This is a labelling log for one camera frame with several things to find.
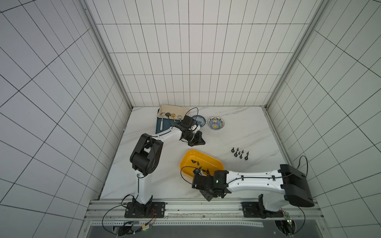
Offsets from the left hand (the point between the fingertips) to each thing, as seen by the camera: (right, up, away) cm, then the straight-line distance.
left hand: (203, 144), depth 90 cm
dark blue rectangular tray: (-26, +12, +17) cm, 34 cm away
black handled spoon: (-26, +19, +24) cm, 40 cm away
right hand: (-1, -23, -14) cm, 27 cm away
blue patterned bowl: (-1, +15, +19) cm, 24 cm away
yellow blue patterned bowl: (+11, +13, +18) cm, 24 cm away
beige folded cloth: (-23, +23, +24) cm, 41 cm away
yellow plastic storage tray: (-6, -9, 0) cm, 11 cm away
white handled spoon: (-30, +20, +24) cm, 43 cm away
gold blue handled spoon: (-22, +19, +24) cm, 38 cm away
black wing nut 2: (+26, -6, +4) cm, 27 cm away
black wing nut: (+20, -5, +5) cm, 21 cm away
